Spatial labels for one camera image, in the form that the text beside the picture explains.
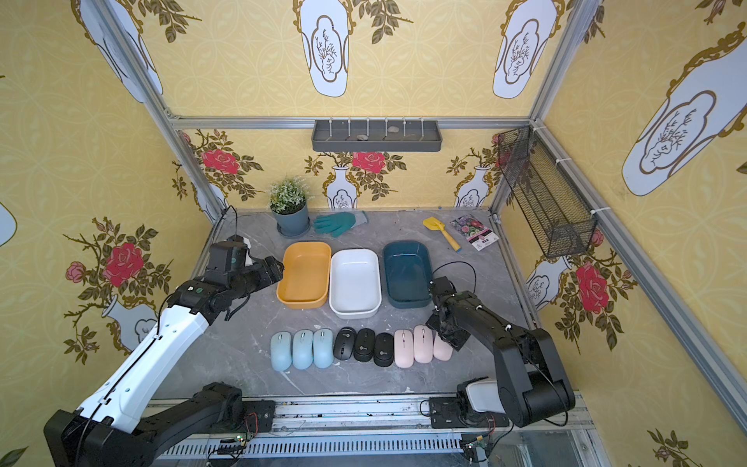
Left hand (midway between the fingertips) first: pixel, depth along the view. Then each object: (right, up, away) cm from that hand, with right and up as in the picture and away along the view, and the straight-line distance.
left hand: (277, 269), depth 79 cm
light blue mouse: (0, -24, +4) cm, 24 cm away
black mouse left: (+18, -22, +5) cm, 29 cm away
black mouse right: (+29, -23, +4) cm, 37 cm away
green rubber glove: (+11, +14, +38) cm, 42 cm away
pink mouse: (+35, -23, +4) cm, 42 cm away
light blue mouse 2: (+6, -23, +4) cm, 24 cm away
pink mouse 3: (+46, -24, +4) cm, 52 cm away
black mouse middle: (+24, -23, +6) cm, 33 cm away
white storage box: (+20, -7, +20) cm, 29 cm away
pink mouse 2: (+41, -22, +5) cm, 46 cm away
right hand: (+47, -21, +10) cm, 53 cm away
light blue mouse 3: (+12, -23, +4) cm, 26 cm away
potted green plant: (-4, +22, +23) cm, 32 cm away
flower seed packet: (+66, +10, +34) cm, 75 cm away
